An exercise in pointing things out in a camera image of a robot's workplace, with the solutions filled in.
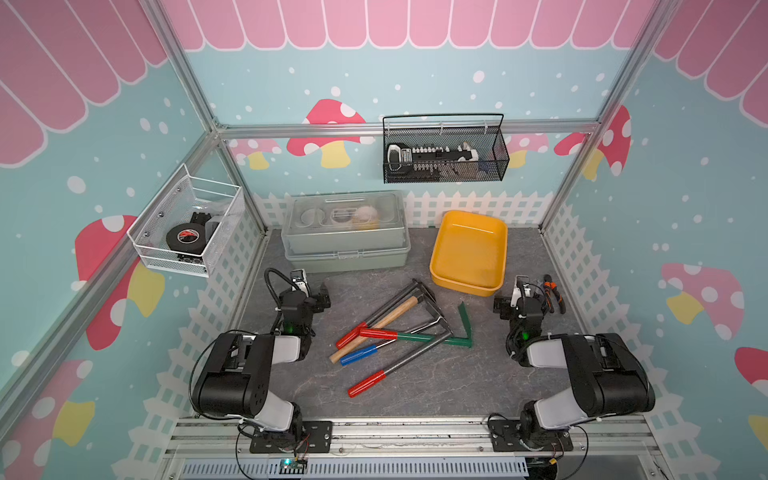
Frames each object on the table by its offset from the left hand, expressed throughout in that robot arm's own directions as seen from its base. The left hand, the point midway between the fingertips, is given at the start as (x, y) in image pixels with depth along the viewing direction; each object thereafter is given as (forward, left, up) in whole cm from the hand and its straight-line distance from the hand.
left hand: (310, 288), depth 94 cm
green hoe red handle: (-15, -47, -4) cm, 50 cm away
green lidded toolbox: (+15, -5, +11) cm, 19 cm away
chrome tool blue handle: (-19, -17, -6) cm, 26 cm away
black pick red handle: (+5, -33, -5) cm, 34 cm away
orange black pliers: (+7, -80, -6) cm, 81 cm away
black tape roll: (-3, +23, +27) cm, 36 cm away
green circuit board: (-45, -2, -10) cm, 46 cm away
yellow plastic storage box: (+20, -54, -5) cm, 58 cm away
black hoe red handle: (-25, -23, -4) cm, 34 cm away
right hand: (0, -65, 0) cm, 65 cm away
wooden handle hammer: (-17, -12, -6) cm, 22 cm away
